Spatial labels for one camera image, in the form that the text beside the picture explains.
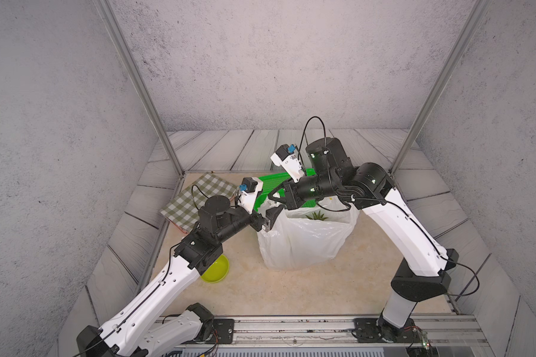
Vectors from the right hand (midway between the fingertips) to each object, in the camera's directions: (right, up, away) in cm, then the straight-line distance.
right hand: (270, 198), depth 57 cm
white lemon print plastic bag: (+10, -12, +11) cm, 19 cm away
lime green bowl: (-21, -29, +29) cm, 46 cm away
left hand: (+1, -1, +8) cm, 8 cm away
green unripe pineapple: (+16, -8, +22) cm, 29 cm away
